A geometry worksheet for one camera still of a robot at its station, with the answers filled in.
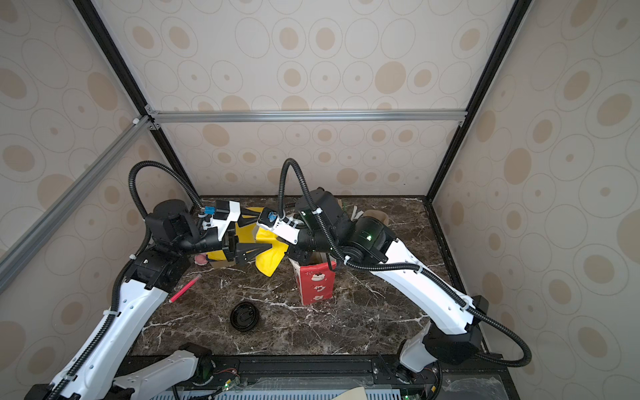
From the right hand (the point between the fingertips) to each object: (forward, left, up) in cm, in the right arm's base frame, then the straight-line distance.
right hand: (291, 229), depth 61 cm
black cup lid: (-11, +18, -33) cm, 40 cm away
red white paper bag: (-4, -5, -20) cm, 21 cm away
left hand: (-4, +4, +3) cm, 6 cm away
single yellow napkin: (-7, +5, -4) cm, 9 cm away
